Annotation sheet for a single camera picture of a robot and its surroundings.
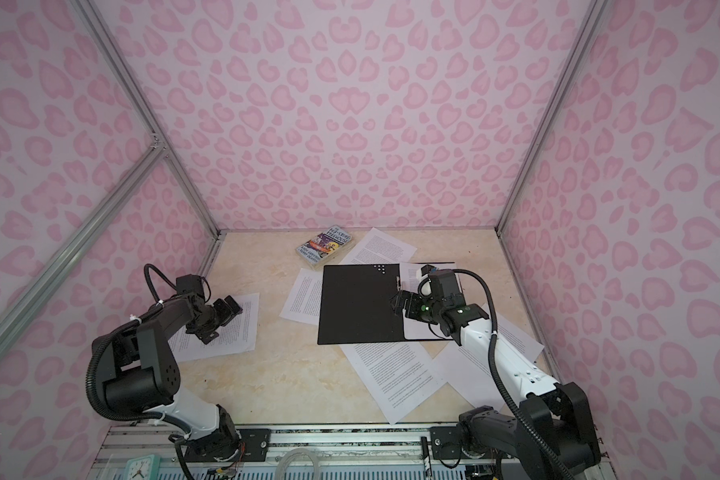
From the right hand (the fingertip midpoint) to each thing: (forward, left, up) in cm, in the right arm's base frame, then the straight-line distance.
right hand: (401, 302), depth 82 cm
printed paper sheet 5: (-14, -18, -15) cm, 27 cm away
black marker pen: (-36, -5, -14) cm, 39 cm away
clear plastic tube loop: (-34, +28, -14) cm, 46 cm away
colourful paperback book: (+32, +27, -13) cm, 44 cm away
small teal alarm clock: (-38, +60, -12) cm, 72 cm away
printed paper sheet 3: (+33, +6, -15) cm, 37 cm away
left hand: (+1, +52, -11) cm, 53 cm away
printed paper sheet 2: (+9, +31, -15) cm, 36 cm away
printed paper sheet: (-4, +51, -15) cm, 53 cm away
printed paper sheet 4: (-15, 0, -15) cm, 21 cm away
